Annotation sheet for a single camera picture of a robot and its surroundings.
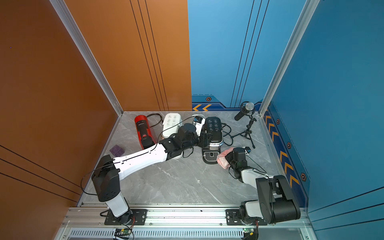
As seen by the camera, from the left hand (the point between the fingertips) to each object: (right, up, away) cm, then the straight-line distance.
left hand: (210, 134), depth 79 cm
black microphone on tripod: (+22, +15, +11) cm, 29 cm away
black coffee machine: (+2, +5, +2) cm, 6 cm away
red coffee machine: (-37, 0, +6) cm, 37 cm away
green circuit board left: (-42, -47, -7) cm, 63 cm away
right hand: (+12, -13, +15) cm, 23 cm away
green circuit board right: (+18, -47, -9) cm, 51 cm away
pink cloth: (+8, -16, +8) cm, 20 cm away
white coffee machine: (-21, +6, +5) cm, 23 cm away
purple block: (-57, -12, +15) cm, 60 cm away
